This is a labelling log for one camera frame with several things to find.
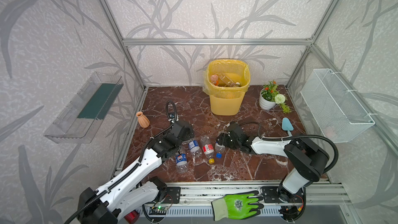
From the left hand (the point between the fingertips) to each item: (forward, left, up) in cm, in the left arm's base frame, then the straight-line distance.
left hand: (186, 125), depth 80 cm
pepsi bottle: (-16, +2, -15) cm, 22 cm away
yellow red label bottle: (+34, -24, -1) cm, 42 cm away
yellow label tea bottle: (+33, -31, -3) cm, 45 cm away
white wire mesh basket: (-6, -65, +18) cm, 68 cm away
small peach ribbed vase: (+8, +28, -9) cm, 31 cm away
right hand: (0, -18, -14) cm, 22 cm away
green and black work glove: (-34, -25, -14) cm, 44 cm away
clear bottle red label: (-7, -11, -12) cm, 18 cm away
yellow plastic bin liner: (+39, -20, +7) cm, 44 cm away
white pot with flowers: (+26, -52, -7) cm, 58 cm away
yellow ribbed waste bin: (+20, -24, -5) cm, 32 cm away
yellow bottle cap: (-14, -14, -14) cm, 24 cm away
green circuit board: (-35, +11, -18) cm, 42 cm away
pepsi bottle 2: (-7, -4, -13) cm, 15 cm away
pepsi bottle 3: (-8, -18, -13) cm, 24 cm away
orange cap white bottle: (+31, -15, +3) cm, 34 cm away
